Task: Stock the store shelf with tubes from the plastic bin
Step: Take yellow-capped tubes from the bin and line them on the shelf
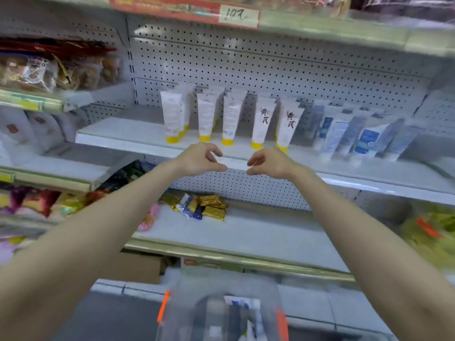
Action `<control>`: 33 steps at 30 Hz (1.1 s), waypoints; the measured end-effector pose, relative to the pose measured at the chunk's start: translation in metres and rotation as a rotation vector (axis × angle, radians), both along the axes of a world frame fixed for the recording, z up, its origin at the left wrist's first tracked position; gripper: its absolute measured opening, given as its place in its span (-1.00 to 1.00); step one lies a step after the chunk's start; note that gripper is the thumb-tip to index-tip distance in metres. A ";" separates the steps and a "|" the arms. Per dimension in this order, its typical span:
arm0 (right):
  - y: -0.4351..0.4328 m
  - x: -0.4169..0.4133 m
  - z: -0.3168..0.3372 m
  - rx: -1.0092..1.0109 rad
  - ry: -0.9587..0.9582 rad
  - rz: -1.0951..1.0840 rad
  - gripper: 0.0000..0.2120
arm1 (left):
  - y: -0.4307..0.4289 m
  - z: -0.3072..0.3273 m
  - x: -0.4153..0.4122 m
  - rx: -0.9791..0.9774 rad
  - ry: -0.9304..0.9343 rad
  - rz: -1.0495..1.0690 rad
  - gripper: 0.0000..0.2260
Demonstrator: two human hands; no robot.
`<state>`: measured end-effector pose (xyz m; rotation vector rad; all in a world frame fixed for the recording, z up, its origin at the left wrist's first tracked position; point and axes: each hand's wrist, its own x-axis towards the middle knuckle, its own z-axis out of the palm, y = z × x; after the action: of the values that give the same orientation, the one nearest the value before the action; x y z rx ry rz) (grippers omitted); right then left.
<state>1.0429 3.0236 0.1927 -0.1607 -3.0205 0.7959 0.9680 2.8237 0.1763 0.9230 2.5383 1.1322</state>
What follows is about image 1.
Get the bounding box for pink snack bag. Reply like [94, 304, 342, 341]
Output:
[137, 204, 160, 232]

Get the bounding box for red shelf label strip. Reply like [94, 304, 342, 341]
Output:
[109, 0, 261, 29]

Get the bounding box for white pouch red emblem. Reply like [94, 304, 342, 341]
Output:
[27, 111, 64, 152]
[0, 111, 35, 159]
[53, 111, 84, 139]

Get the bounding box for red yellow snack packet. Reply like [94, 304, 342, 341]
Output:
[85, 189, 111, 206]

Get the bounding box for person's right hand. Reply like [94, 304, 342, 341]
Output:
[246, 148, 303, 180]

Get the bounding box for brown wrapped goods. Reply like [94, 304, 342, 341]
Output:
[0, 38, 121, 93]

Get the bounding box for person's right forearm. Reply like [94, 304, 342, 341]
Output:
[291, 166, 455, 341]

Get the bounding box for yellow snack bag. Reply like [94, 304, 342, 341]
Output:
[400, 206, 455, 270]

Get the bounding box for brown cardboard sheet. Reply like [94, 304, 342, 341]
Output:
[103, 251, 166, 285]

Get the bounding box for person's left hand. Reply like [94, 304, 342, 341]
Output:
[174, 142, 228, 178]

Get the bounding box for group of blue-labelled white tubes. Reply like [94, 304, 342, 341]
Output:
[309, 99, 424, 162]

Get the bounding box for person's left forearm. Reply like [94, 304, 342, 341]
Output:
[0, 161, 185, 341]

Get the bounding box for purple yellow snack packet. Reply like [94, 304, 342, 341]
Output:
[0, 186, 26, 214]

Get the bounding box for clear plastic storage bin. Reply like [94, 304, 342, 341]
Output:
[156, 268, 289, 341]

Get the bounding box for blue snack packet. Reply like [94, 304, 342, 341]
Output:
[186, 202, 205, 221]

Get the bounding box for black green chips bag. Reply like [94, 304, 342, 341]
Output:
[103, 161, 146, 192]

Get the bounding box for row of yellow cap tubes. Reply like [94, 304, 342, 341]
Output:
[160, 83, 306, 153]

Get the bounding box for white paper price tag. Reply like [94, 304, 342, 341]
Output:
[219, 4, 261, 28]

